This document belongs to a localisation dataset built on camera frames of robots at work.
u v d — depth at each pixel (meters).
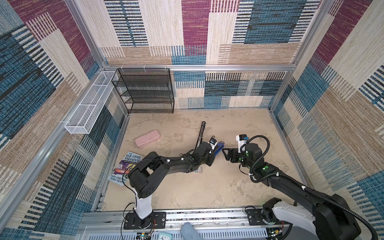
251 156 0.64
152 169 0.53
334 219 0.40
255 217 0.73
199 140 1.02
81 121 0.70
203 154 0.72
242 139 0.74
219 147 0.95
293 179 0.52
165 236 0.68
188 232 0.68
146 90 1.11
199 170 0.89
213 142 0.81
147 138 1.03
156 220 0.73
